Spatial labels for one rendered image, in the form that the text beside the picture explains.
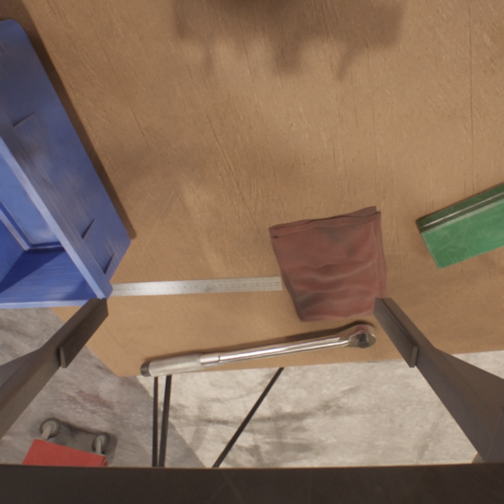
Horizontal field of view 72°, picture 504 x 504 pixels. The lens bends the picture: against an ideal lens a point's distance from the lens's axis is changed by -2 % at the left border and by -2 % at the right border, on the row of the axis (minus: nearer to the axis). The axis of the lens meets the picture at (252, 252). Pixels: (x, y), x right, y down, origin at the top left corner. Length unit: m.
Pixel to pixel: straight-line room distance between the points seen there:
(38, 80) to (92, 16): 0.08
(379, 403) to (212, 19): 1.79
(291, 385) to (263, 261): 1.31
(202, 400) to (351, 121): 1.80
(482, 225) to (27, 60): 0.51
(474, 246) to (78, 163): 0.48
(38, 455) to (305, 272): 2.45
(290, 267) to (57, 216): 0.30
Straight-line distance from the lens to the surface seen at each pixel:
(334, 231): 0.47
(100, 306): 0.17
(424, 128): 0.43
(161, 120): 0.43
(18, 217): 0.61
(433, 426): 2.21
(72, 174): 0.45
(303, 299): 0.55
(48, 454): 2.77
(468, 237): 0.49
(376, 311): 0.17
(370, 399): 1.90
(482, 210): 0.47
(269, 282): 0.55
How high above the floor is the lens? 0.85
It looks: 48 degrees down
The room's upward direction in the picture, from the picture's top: 170 degrees counter-clockwise
